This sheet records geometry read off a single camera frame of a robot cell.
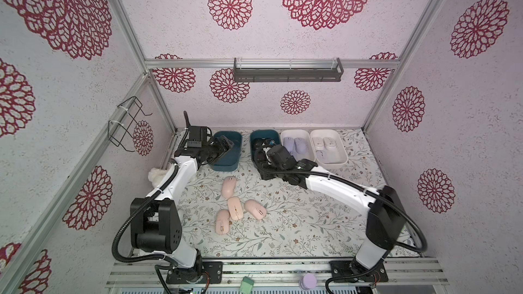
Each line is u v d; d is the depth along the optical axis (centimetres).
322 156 106
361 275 61
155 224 44
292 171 61
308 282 65
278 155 62
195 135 68
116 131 73
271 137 116
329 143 111
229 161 105
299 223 85
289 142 113
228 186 96
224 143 78
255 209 87
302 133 111
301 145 110
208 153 73
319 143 110
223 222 83
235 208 87
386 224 45
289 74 90
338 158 108
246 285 70
